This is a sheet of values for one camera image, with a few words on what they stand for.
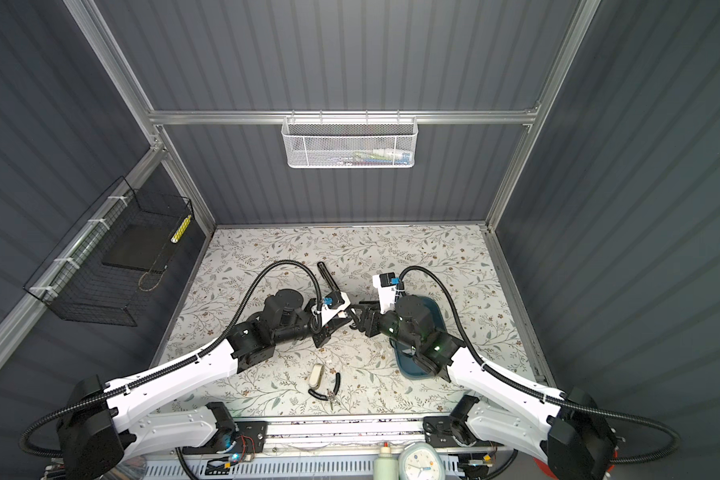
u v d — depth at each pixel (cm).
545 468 69
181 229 82
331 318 64
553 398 43
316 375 81
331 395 80
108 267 73
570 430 40
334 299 61
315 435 75
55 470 57
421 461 68
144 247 76
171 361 48
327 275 103
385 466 64
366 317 65
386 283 65
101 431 39
